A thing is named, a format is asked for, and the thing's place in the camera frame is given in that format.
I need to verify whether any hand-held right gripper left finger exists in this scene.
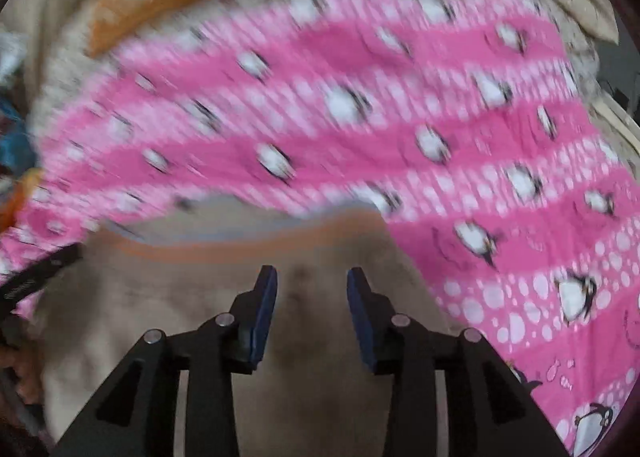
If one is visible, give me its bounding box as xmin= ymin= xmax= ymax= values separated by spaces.
xmin=50 ymin=264 xmax=278 ymax=457

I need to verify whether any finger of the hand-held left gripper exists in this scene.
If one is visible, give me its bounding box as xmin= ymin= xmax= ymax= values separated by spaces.
xmin=0 ymin=243 xmax=84 ymax=310

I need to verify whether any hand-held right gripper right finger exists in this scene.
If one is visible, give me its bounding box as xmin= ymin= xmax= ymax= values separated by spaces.
xmin=346 ymin=266 xmax=571 ymax=457

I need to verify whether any beige zip jacket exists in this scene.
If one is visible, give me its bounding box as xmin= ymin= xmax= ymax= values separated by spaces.
xmin=30 ymin=199 xmax=451 ymax=457

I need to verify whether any person's left hand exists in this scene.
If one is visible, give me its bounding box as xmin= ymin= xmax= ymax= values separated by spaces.
xmin=0 ymin=337 xmax=43 ymax=405

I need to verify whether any blue printed cloth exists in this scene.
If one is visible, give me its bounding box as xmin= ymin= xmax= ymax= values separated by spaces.
xmin=0 ymin=97 xmax=36 ymax=172

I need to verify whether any pink penguin print blanket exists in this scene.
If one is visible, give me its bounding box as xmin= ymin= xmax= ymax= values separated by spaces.
xmin=0 ymin=0 xmax=640 ymax=457

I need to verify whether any cream fabric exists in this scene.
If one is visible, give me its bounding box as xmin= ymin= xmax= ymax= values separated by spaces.
xmin=0 ymin=0 xmax=101 ymax=88

